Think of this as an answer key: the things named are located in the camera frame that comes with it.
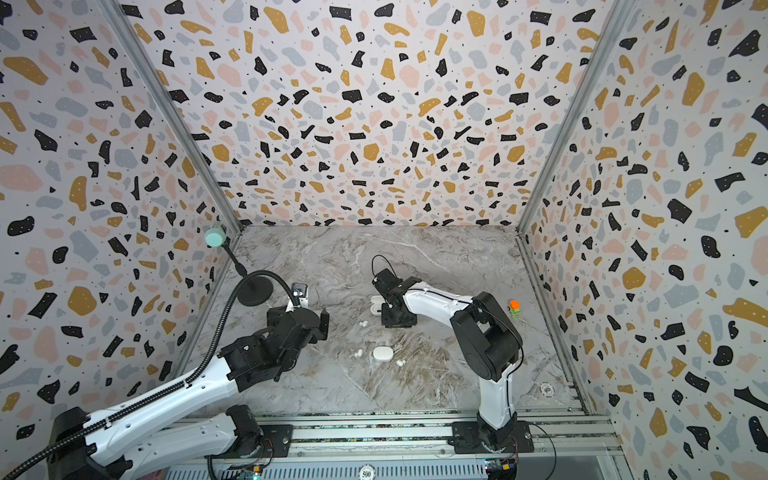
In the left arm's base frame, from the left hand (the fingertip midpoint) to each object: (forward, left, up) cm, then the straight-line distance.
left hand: (312, 307), depth 76 cm
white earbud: (+5, -11, -19) cm, 23 cm away
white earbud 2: (-5, -10, -18) cm, 22 cm away
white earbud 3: (-8, -22, -19) cm, 31 cm away
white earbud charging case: (+10, -15, -18) cm, 26 cm away
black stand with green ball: (+16, +25, -16) cm, 34 cm away
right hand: (+5, -20, -16) cm, 26 cm away
